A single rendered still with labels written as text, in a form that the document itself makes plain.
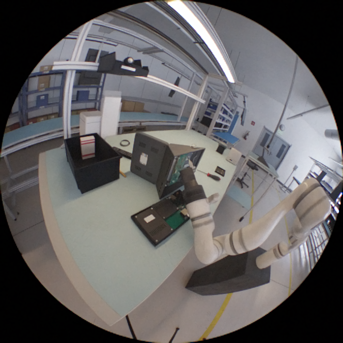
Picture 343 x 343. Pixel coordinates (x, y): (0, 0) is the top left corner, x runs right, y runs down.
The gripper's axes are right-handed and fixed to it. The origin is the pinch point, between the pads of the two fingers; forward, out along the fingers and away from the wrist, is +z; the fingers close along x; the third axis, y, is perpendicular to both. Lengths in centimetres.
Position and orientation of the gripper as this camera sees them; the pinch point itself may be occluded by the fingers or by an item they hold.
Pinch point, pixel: (187, 156)
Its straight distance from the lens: 47.5
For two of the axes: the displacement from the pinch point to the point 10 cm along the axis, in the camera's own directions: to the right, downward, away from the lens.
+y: -9.5, 3.1, 0.8
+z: -2.4, -8.5, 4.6
